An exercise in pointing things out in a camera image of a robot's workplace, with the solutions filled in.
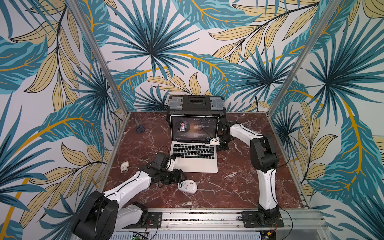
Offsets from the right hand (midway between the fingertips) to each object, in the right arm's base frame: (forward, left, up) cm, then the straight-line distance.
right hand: (219, 145), depth 101 cm
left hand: (-25, +25, +5) cm, 36 cm away
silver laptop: (+4, +20, +8) cm, 22 cm away
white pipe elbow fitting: (-15, +59, +3) cm, 61 cm away
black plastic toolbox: (+21, +15, +18) cm, 31 cm away
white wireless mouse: (-27, +22, +3) cm, 35 cm away
